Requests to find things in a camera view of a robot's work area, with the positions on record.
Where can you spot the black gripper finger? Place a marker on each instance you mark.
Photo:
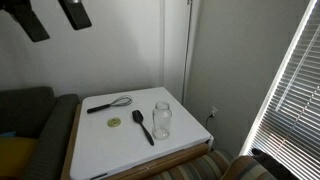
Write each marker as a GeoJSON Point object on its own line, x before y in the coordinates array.
{"type": "Point", "coordinates": [76, 15]}
{"type": "Point", "coordinates": [28, 20]}

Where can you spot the gold metal jar lid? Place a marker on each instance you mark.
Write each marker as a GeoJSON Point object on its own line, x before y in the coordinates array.
{"type": "Point", "coordinates": [114, 122]}

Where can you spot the clear glass jar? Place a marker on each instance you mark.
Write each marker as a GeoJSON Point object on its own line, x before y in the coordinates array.
{"type": "Point", "coordinates": [162, 123]}

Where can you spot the blue cushion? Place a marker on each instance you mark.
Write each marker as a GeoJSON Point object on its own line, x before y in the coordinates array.
{"type": "Point", "coordinates": [6, 134]}

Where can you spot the dark grey sofa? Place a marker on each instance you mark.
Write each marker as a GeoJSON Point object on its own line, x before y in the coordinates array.
{"type": "Point", "coordinates": [56, 133]}

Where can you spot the black plastic spatula spoon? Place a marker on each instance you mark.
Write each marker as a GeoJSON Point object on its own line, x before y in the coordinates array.
{"type": "Point", "coordinates": [137, 116]}

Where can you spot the thin grey vertical rod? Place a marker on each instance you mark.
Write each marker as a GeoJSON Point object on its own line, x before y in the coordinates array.
{"type": "Point", "coordinates": [186, 60]}

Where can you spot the yellow cushion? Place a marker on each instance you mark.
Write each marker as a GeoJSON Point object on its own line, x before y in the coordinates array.
{"type": "Point", "coordinates": [13, 156]}

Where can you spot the white plastic board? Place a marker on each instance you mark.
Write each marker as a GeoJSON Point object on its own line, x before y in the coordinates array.
{"type": "Point", "coordinates": [110, 150]}

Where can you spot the brown wooden table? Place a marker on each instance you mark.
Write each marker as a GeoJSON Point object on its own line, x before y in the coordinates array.
{"type": "Point", "coordinates": [173, 159]}

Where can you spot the striped sofa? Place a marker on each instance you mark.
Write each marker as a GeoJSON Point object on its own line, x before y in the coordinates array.
{"type": "Point", "coordinates": [200, 168]}

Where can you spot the striped sofa cushion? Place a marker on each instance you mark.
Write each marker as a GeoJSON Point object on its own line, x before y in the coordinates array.
{"type": "Point", "coordinates": [246, 170]}

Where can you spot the white window blinds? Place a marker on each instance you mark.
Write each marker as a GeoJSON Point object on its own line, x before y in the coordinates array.
{"type": "Point", "coordinates": [293, 116]}

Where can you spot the black bulky object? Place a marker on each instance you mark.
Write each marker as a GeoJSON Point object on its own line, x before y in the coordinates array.
{"type": "Point", "coordinates": [273, 166]}

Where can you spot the white wall outlet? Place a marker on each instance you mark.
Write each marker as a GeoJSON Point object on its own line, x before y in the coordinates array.
{"type": "Point", "coordinates": [214, 110]}

